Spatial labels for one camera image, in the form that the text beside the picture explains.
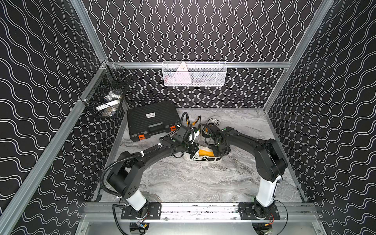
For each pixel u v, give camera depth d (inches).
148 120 41.0
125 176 17.7
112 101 29.8
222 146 29.7
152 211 29.2
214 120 41.6
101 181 16.9
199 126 43.0
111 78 38.2
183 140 27.6
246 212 28.9
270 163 19.8
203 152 36.0
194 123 43.2
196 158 34.0
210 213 29.5
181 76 35.2
